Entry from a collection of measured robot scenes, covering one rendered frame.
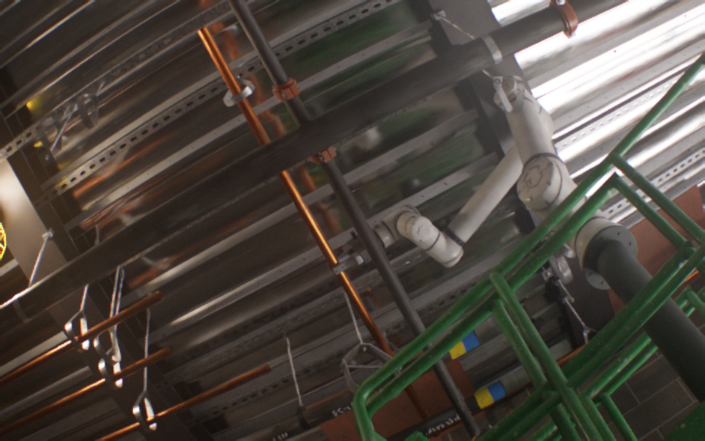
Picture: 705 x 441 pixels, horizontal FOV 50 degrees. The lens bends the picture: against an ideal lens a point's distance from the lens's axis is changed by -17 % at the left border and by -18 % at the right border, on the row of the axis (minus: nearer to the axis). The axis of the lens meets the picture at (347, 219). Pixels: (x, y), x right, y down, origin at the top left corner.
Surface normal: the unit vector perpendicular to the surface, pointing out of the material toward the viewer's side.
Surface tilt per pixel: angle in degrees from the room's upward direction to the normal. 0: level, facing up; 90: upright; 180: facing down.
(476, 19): 180
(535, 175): 98
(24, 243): 180
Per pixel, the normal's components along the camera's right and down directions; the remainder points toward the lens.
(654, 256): 0.15, 0.38
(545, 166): -0.66, -0.57
